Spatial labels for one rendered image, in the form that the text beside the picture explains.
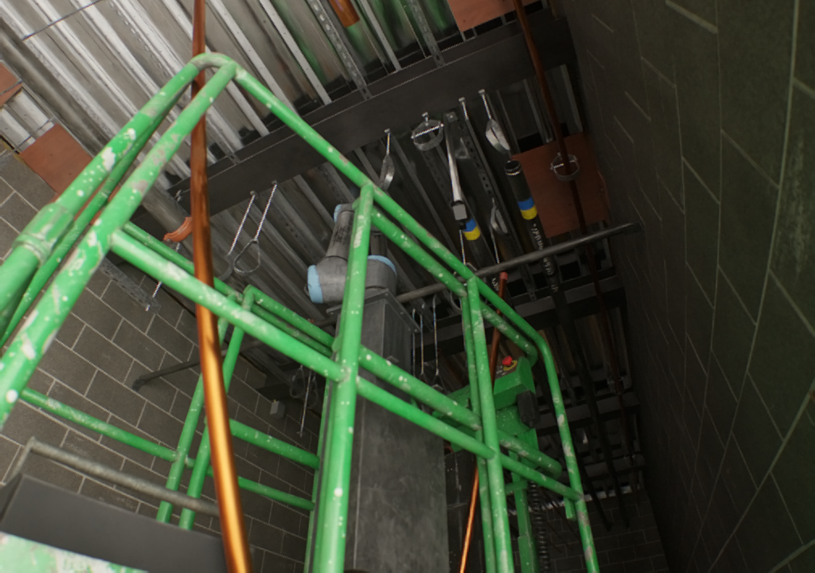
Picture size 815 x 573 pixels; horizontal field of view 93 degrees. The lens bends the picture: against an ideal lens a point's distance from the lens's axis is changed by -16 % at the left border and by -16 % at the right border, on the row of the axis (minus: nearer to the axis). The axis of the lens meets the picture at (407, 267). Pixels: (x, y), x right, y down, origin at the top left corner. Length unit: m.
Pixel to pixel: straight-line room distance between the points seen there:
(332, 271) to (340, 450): 1.09
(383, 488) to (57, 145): 2.79
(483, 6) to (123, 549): 2.20
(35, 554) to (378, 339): 1.13
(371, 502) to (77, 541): 0.47
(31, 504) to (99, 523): 0.09
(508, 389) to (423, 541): 0.86
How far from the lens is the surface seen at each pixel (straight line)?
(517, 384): 1.70
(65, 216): 0.74
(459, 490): 1.62
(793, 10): 0.75
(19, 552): 0.53
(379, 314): 1.52
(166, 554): 0.76
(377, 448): 0.94
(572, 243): 2.06
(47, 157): 3.32
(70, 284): 0.62
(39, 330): 0.58
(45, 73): 1.90
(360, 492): 0.88
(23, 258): 0.69
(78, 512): 0.72
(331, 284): 1.73
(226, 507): 0.73
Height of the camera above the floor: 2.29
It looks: 46 degrees up
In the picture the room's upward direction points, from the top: straight up
